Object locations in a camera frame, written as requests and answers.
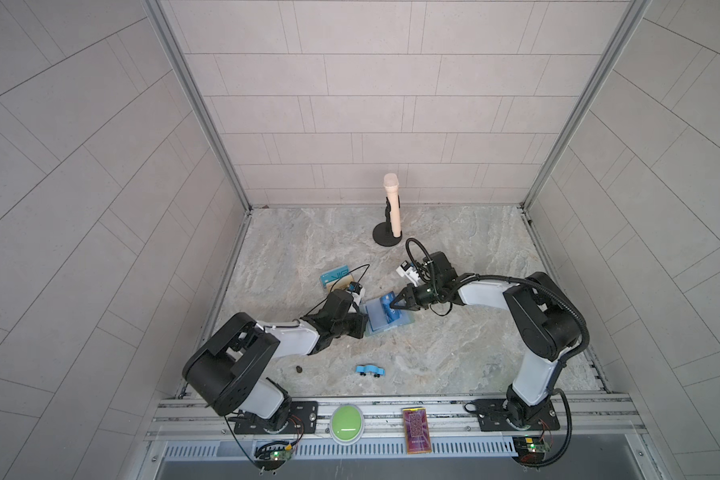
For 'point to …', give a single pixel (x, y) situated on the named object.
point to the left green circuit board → (275, 455)
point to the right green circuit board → (529, 449)
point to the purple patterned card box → (416, 430)
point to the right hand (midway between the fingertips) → (392, 307)
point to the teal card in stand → (334, 274)
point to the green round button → (346, 424)
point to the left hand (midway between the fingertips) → (375, 318)
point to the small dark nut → (299, 369)
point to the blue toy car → (372, 369)
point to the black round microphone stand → (383, 234)
